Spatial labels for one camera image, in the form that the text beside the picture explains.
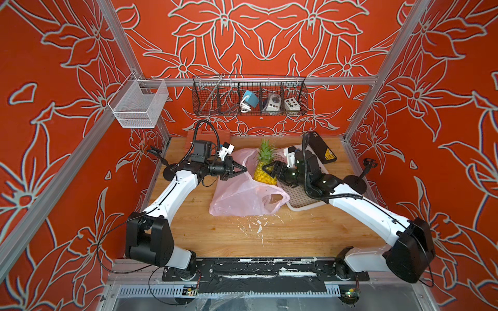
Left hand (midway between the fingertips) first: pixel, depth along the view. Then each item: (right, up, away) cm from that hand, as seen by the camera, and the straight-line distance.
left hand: (246, 169), depth 75 cm
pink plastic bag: (-1, -11, +2) cm, 11 cm away
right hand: (+7, 0, 0) cm, 7 cm away
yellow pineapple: (+8, +4, +1) cm, 9 cm away
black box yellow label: (+45, +10, +39) cm, 60 cm away
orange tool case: (-13, +17, +42) cm, 47 cm away
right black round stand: (+56, -9, +20) cm, 61 cm away
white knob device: (+13, +31, +17) cm, 37 cm away
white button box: (+23, +31, +20) cm, 44 cm away
